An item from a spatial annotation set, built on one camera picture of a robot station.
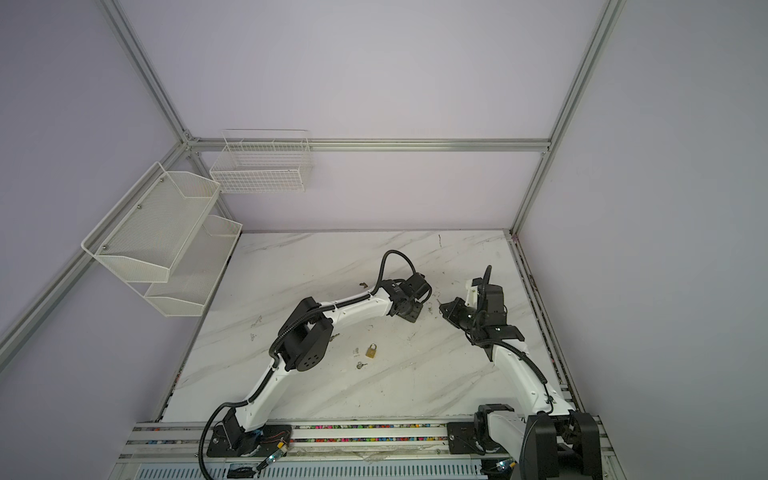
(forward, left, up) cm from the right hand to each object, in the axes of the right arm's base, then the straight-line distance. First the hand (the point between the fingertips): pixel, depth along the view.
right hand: (439, 305), depth 84 cm
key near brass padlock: (-13, +23, -13) cm, 29 cm away
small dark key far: (+16, +25, -12) cm, 32 cm away
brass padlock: (-9, +20, -13) cm, 25 cm away
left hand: (+6, +9, -12) cm, 16 cm away
